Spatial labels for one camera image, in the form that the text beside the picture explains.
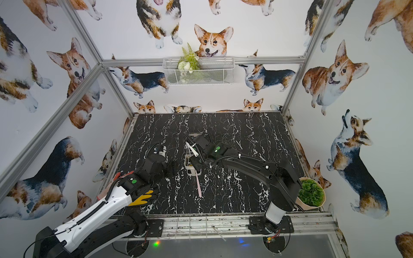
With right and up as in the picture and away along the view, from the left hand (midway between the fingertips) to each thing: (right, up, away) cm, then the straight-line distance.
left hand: (174, 160), depth 80 cm
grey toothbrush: (+12, +5, -10) cm, 16 cm away
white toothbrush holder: (+8, -7, +5) cm, 11 cm away
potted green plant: (+63, -14, -8) cm, 65 cm away
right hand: (+9, 0, -1) cm, 9 cm away
